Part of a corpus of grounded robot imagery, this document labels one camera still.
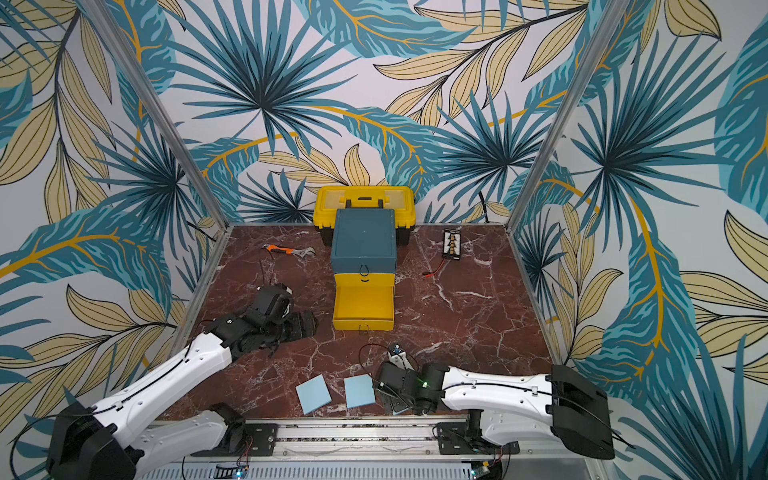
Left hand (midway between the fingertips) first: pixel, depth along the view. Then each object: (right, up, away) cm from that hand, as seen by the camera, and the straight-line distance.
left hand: (303, 331), depth 80 cm
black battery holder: (+47, +25, +33) cm, 63 cm away
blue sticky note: (+3, -17, 0) cm, 17 cm away
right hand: (+25, -16, -1) cm, 30 cm away
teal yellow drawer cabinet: (+16, +18, +5) cm, 25 cm away
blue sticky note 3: (+26, -21, -2) cm, 33 cm away
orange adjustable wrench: (-13, +22, +30) cm, 39 cm away
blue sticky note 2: (+15, -16, 0) cm, 22 cm away
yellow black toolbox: (+2, +39, +24) cm, 46 cm away
